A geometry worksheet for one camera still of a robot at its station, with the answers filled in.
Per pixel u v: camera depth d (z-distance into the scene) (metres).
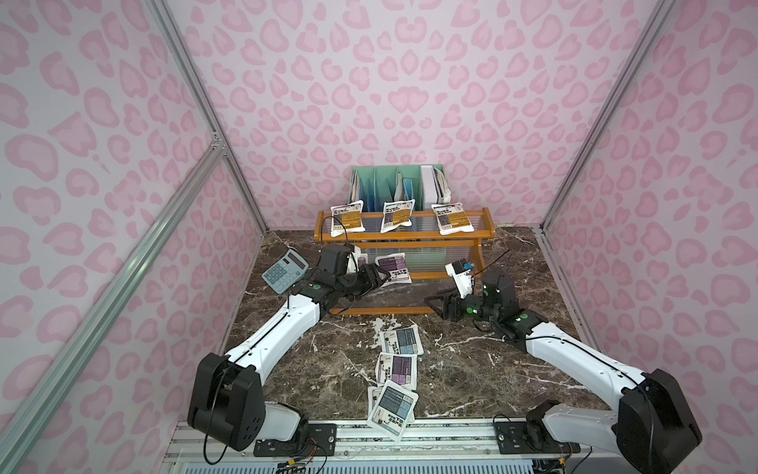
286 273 1.06
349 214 0.80
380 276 0.81
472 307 0.69
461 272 0.70
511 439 0.72
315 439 0.73
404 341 0.90
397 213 0.82
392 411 0.76
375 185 1.07
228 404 0.41
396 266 0.88
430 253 1.11
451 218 0.80
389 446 0.73
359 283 0.72
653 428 0.40
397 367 0.84
